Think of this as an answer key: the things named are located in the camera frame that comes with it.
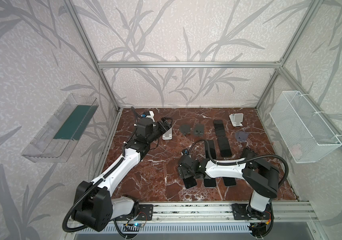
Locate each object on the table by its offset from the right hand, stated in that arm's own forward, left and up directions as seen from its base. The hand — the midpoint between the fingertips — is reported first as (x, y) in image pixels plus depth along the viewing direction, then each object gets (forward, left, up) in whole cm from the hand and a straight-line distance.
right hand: (184, 164), depth 89 cm
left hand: (+15, +6, +26) cm, 31 cm away
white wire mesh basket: (-1, -51, +34) cm, 61 cm away
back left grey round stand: (+28, -1, -1) cm, 28 cm away
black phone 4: (+29, -27, -2) cm, 40 cm away
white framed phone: (-11, -14, 0) cm, 18 cm away
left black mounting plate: (-25, +20, +2) cm, 32 cm away
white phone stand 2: (+20, +11, +2) cm, 23 cm away
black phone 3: (+14, -28, -3) cm, 31 cm away
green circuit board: (-30, +23, 0) cm, 37 cm away
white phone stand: (+33, -39, +3) cm, 51 cm away
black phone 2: (+10, -18, +1) cm, 20 cm away
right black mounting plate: (-24, -29, 0) cm, 38 cm away
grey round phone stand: (+20, -40, -1) cm, 45 cm away
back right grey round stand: (+27, -11, -2) cm, 30 cm away
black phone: (-9, -3, -3) cm, 10 cm away
